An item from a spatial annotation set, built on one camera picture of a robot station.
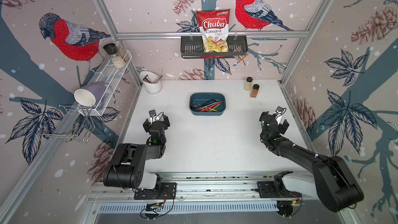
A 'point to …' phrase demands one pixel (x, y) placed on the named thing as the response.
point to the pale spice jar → (249, 84)
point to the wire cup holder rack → (70, 122)
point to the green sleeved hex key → (214, 108)
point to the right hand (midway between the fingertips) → (274, 114)
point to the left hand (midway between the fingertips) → (158, 113)
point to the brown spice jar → (255, 90)
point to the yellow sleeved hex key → (213, 110)
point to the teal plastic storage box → (207, 103)
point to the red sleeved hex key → (207, 108)
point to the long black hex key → (205, 102)
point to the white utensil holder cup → (152, 82)
